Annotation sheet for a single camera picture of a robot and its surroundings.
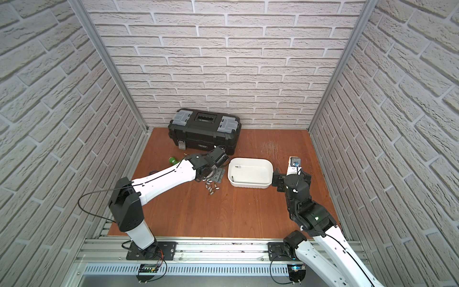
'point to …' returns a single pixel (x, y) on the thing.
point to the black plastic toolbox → (199, 131)
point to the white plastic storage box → (254, 173)
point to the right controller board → (296, 272)
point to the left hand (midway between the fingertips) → (216, 170)
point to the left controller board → (146, 268)
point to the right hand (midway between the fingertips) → (290, 170)
